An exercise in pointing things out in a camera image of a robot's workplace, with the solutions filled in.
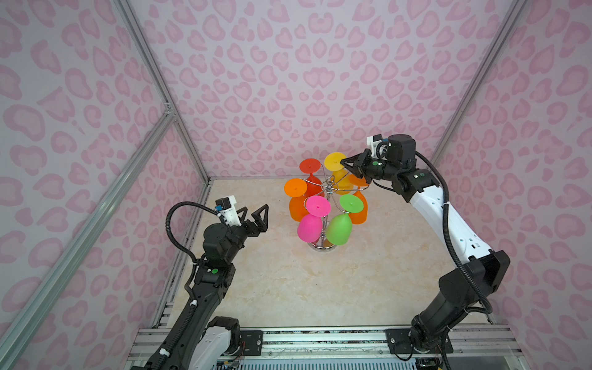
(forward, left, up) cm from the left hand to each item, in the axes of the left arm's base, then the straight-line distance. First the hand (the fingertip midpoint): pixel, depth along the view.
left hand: (258, 204), depth 73 cm
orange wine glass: (+1, -34, -10) cm, 36 cm away
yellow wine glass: (+10, -27, +2) cm, 29 cm away
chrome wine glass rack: (-2, -22, -26) cm, 34 cm away
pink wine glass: (-5, -16, -6) cm, 18 cm away
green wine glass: (-6, -26, -5) cm, 27 cm away
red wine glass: (+14, -18, +3) cm, 23 cm away
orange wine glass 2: (+4, -12, +3) cm, 13 cm away
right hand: (+9, -27, +10) cm, 30 cm away
